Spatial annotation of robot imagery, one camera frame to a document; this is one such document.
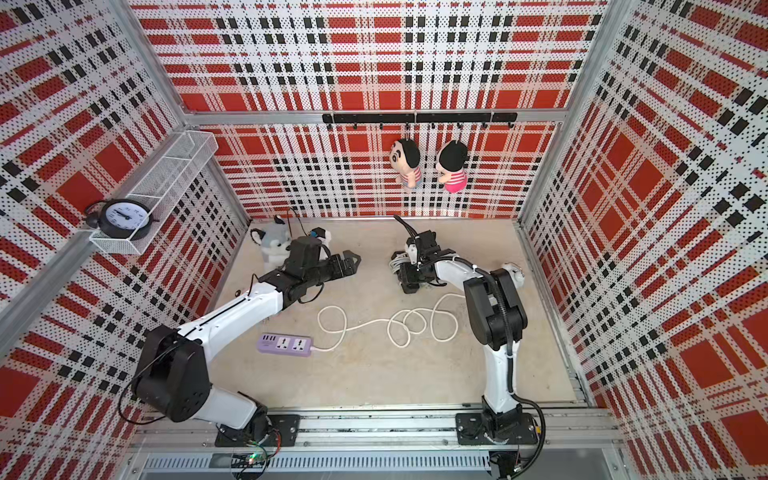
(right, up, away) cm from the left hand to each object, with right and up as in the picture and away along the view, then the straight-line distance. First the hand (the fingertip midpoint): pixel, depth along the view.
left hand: (353, 260), depth 87 cm
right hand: (+17, -5, +13) cm, 22 cm away
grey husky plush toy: (-25, +5, +4) cm, 26 cm away
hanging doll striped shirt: (+15, +32, +4) cm, 36 cm away
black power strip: (+16, -4, +4) cm, 17 cm away
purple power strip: (-20, -25, 0) cm, 32 cm away
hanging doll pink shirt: (+30, +32, +10) cm, 45 cm away
